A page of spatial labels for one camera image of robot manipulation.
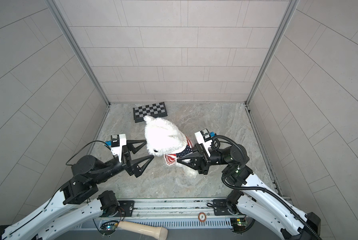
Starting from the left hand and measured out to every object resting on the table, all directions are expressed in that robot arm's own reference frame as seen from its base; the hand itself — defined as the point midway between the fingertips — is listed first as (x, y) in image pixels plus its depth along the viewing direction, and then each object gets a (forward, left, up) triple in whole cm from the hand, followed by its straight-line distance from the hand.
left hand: (152, 153), depth 53 cm
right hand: (-6, -11, +1) cm, 13 cm away
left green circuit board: (-21, +22, -32) cm, 44 cm away
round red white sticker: (-16, -20, -34) cm, 43 cm away
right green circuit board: (-19, -37, -35) cm, 54 cm away
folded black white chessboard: (+48, +10, -33) cm, 59 cm away
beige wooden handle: (-22, +1, -29) cm, 37 cm away
